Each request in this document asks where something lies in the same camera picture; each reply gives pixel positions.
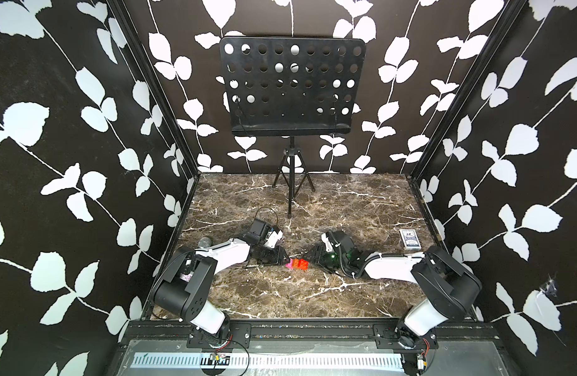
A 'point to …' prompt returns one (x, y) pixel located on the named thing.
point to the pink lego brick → (289, 265)
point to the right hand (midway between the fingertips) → (304, 258)
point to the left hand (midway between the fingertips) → (287, 257)
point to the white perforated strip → (221, 362)
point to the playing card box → (410, 240)
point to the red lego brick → (303, 264)
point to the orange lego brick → (295, 263)
